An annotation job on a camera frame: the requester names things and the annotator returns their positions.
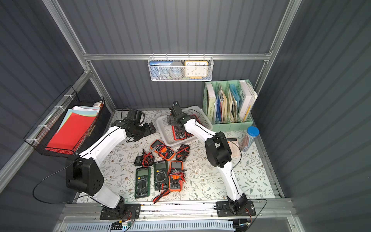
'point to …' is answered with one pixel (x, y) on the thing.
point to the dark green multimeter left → (142, 182)
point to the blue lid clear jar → (249, 138)
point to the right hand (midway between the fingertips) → (179, 115)
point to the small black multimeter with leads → (182, 152)
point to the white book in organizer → (248, 95)
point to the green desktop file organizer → (229, 104)
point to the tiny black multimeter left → (146, 159)
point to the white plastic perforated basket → (166, 129)
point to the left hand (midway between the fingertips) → (148, 131)
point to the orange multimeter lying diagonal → (163, 150)
